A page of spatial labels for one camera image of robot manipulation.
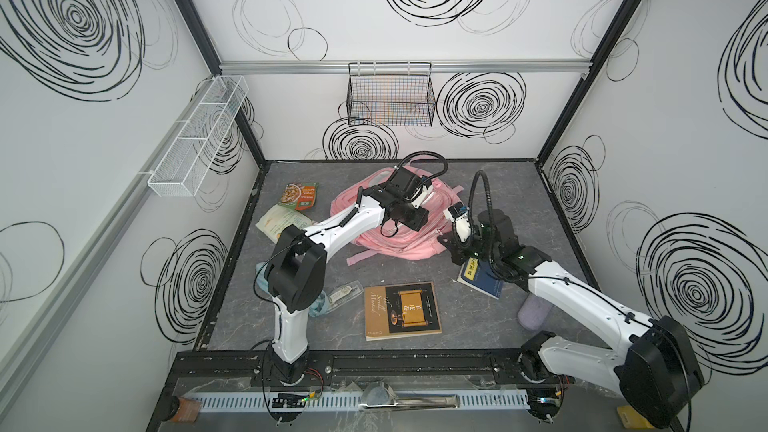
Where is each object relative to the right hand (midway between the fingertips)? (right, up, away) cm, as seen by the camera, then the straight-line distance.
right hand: (437, 239), depth 79 cm
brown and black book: (-9, -20, +3) cm, 22 cm away
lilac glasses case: (+26, -20, 0) cm, 32 cm away
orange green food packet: (-46, +11, +29) cm, 55 cm away
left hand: (-3, +6, +8) cm, 10 cm away
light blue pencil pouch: (-32, -20, +2) cm, 37 cm away
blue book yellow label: (+13, -12, +9) cm, 20 cm away
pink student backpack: (-8, -2, +3) cm, 9 cm away
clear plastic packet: (-26, -17, +5) cm, 31 cm away
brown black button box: (-57, -35, -15) cm, 69 cm away
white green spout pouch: (-51, +4, +22) cm, 55 cm away
